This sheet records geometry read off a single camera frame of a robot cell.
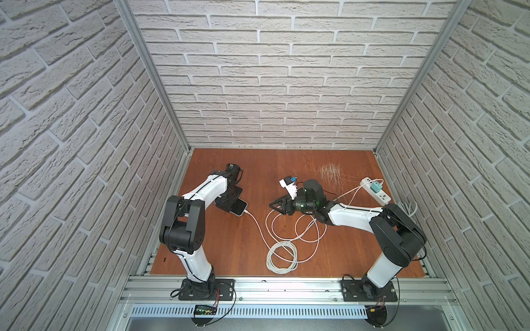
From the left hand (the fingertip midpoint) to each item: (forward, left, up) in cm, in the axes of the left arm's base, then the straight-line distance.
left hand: (233, 194), depth 94 cm
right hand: (-12, -16, +8) cm, 21 cm away
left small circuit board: (-44, +6, -7) cm, 45 cm away
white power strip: (0, -71, -1) cm, 71 cm away
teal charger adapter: (+2, -67, +3) cm, 67 cm away
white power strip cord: (-7, -84, -3) cm, 84 cm away
